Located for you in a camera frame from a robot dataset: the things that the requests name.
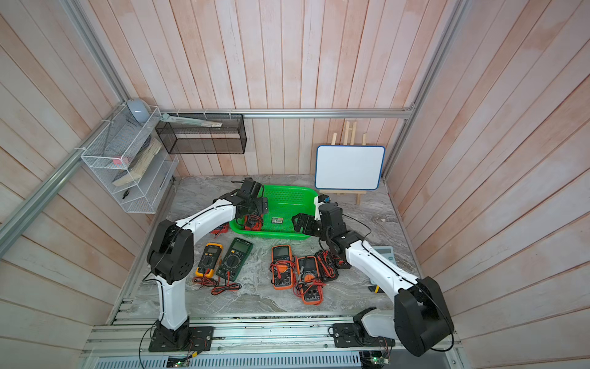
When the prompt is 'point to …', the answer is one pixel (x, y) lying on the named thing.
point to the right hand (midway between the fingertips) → (301, 219)
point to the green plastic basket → (283, 202)
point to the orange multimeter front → (311, 285)
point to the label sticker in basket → (276, 221)
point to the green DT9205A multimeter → (234, 259)
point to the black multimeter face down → (326, 265)
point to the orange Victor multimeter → (282, 267)
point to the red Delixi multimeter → (253, 222)
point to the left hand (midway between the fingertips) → (256, 207)
